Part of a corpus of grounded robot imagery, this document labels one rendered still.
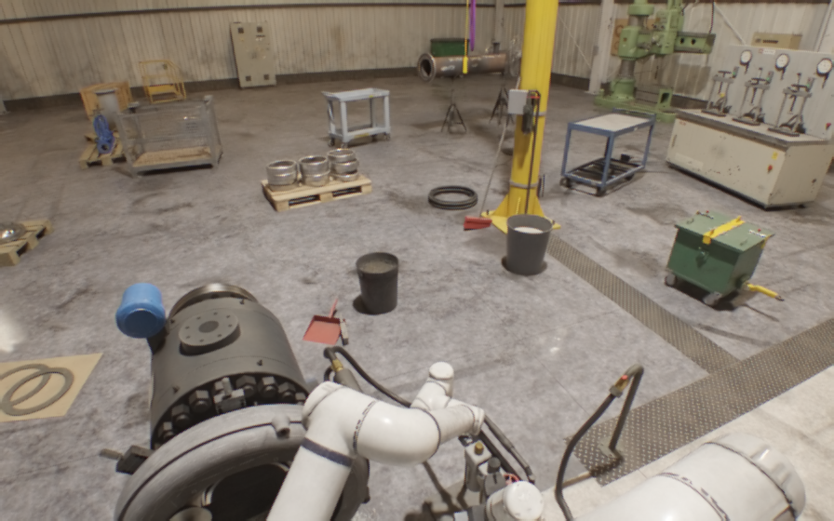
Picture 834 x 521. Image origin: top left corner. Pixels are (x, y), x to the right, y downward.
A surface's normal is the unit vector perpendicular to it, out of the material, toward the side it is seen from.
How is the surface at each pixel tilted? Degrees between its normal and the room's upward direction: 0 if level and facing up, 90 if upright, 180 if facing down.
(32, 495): 0
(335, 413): 33
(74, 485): 0
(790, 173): 90
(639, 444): 0
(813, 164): 90
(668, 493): 24
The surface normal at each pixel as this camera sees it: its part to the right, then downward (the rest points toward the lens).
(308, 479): -0.07, -0.44
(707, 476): -0.12, -0.95
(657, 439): -0.01, -0.87
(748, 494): 0.08, -0.74
